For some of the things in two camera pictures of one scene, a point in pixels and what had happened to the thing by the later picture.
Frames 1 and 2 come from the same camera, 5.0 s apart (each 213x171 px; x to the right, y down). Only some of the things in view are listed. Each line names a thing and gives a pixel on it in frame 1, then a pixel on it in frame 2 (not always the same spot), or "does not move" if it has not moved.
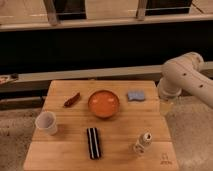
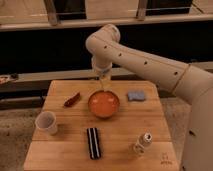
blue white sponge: [135, 95] does not move
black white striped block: [93, 143] does not move
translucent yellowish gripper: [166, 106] to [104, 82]
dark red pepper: [74, 97] does not move
